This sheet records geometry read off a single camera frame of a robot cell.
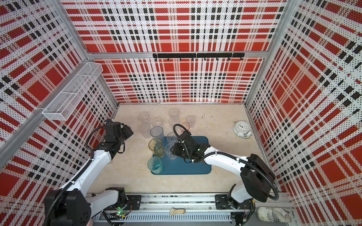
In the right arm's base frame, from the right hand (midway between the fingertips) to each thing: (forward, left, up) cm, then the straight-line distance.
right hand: (174, 150), depth 81 cm
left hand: (+12, +28, +4) cm, 31 cm away
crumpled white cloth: (-30, -50, -9) cm, 59 cm away
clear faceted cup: (+12, +3, -6) cm, 14 cm away
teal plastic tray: (-6, -2, -10) cm, 12 cm away
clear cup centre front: (+28, +3, -9) cm, 30 cm away
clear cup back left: (+33, +27, -10) cm, 44 cm away
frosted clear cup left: (+18, +22, -5) cm, 29 cm away
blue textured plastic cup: (+15, +13, -4) cm, 21 cm away
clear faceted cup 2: (+3, +5, -7) cm, 9 cm away
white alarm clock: (+20, -46, -8) cm, 51 cm away
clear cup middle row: (+27, +16, -9) cm, 33 cm away
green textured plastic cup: (-5, +12, -10) cm, 17 cm away
